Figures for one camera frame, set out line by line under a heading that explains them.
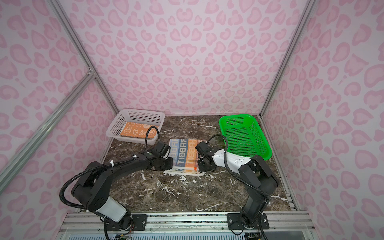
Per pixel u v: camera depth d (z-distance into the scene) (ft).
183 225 2.37
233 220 2.41
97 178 1.48
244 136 3.50
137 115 3.74
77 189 1.50
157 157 2.27
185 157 3.13
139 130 3.51
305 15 2.36
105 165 1.61
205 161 2.22
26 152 1.83
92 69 2.98
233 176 1.50
